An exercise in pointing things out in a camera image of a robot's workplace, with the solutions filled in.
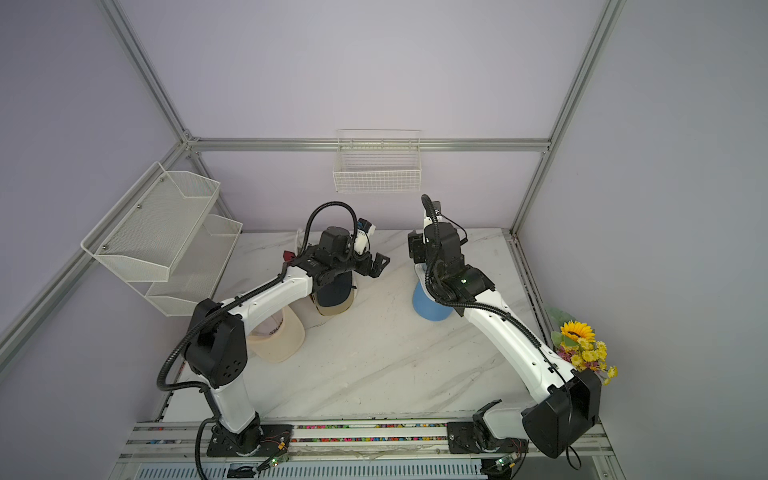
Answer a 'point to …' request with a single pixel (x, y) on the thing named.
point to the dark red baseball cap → (287, 255)
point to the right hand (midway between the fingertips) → (430, 235)
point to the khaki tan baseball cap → (335, 309)
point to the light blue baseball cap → (423, 302)
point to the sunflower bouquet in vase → (575, 343)
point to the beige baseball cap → (280, 338)
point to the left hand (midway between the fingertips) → (374, 255)
